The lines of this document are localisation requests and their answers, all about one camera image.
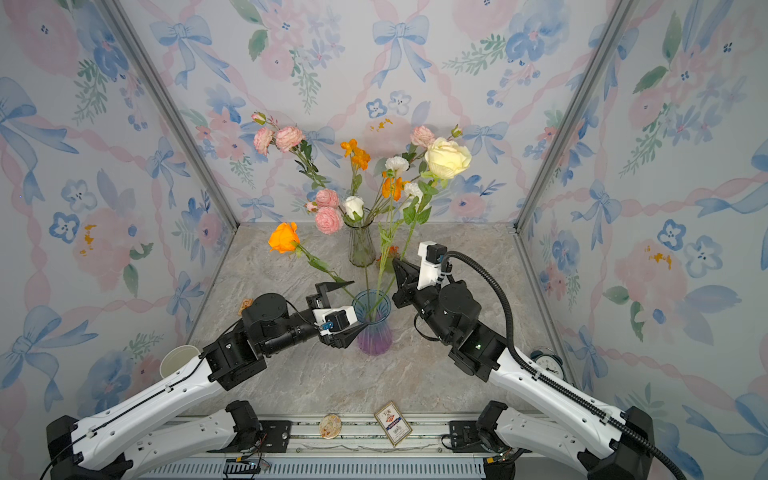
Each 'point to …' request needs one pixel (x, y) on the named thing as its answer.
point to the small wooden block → (245, 305)
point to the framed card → (393, 423)
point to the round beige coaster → (330, 426)
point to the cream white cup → (175, 357)
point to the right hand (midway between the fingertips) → (396, 260)
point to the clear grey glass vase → (354, 249)
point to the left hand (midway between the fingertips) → (356, 296)
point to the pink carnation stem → (329, 219)
